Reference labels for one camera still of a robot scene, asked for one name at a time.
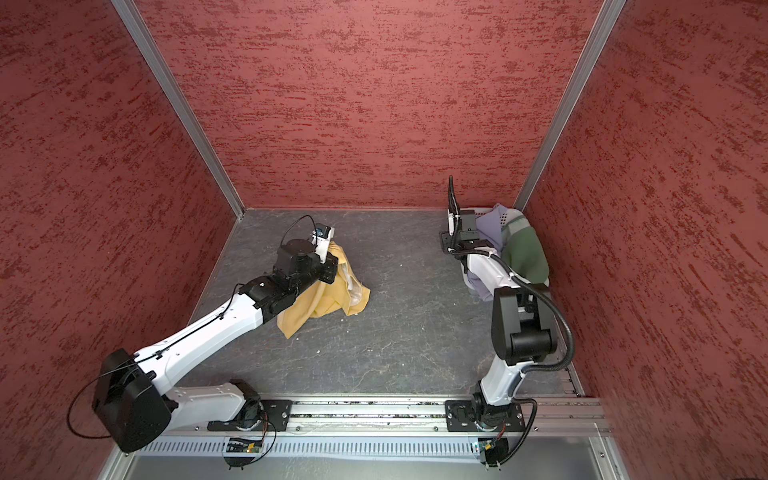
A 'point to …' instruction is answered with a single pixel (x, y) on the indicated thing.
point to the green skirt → (522, 251)
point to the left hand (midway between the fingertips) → (334, 257)
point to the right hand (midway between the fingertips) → (452, 239)
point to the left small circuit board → (242, 445)
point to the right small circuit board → (494, 447)
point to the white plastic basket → (509, 214)
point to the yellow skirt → (344, 296)
